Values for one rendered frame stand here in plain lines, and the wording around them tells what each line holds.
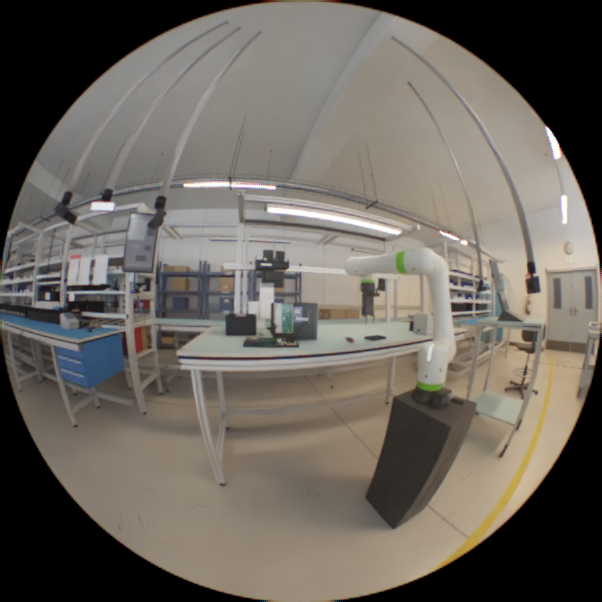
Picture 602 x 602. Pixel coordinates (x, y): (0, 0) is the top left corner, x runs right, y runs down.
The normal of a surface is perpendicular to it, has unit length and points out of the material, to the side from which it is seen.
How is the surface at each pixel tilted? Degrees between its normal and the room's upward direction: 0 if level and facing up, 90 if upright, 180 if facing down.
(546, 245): 90
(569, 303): 90
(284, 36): 180
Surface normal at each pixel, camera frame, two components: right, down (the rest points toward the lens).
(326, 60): -0.01, 1.00
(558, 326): -0.96, -0.01
